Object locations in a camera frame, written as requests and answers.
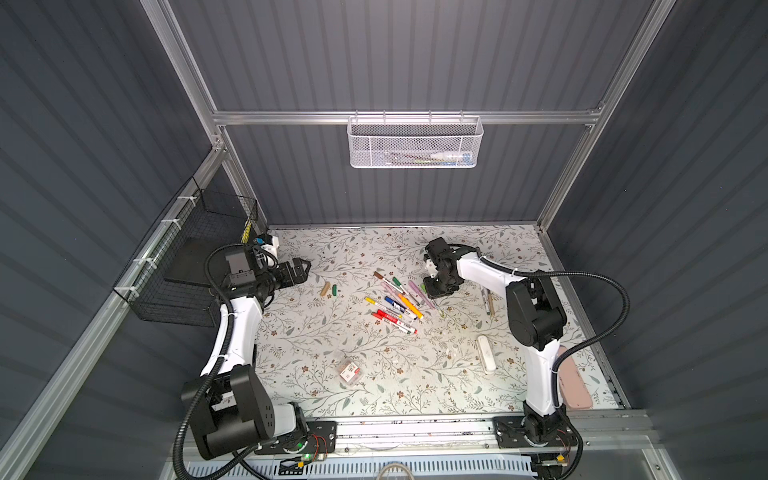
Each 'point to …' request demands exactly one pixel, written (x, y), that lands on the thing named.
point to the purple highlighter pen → (422, 295)
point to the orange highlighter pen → (411, 306)
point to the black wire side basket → (168, 282)
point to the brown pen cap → (325, 288)
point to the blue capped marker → (396, 304)
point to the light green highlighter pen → (423, 288)
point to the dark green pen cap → (334, 289)
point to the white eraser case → (485, 354)
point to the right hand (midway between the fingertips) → (435, 294)
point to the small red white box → (349, 371)
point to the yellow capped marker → (383, 307)
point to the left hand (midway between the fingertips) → (293, 266)
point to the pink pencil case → (574, 387)
